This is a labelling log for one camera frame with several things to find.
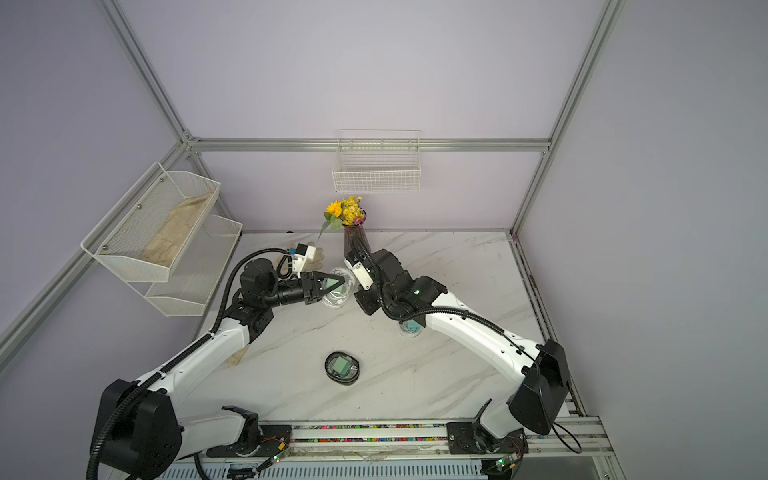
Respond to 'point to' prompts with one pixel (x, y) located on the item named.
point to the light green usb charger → (341, 365)
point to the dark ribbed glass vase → (355, 238)
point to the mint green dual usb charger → (338, 290)
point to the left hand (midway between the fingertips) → (342, 287)
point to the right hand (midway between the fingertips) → (368, 289)
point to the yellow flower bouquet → (343, 213)
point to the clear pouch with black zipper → (338, 378)
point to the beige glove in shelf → (166, 243)
